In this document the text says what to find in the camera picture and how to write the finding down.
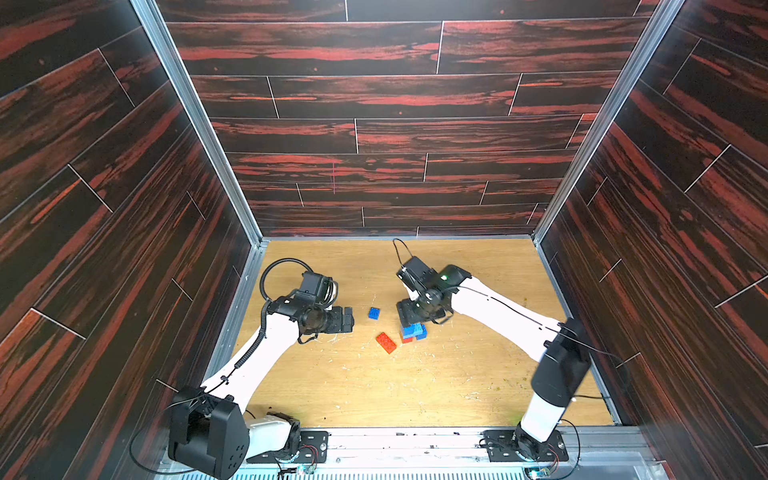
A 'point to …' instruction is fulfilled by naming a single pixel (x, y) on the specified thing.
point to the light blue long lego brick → (412, 331)
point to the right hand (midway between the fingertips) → (416, 312)
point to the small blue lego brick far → (374, 313)
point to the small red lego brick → (407, 340)
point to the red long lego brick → (386, 342)
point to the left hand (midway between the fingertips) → (342, 322)
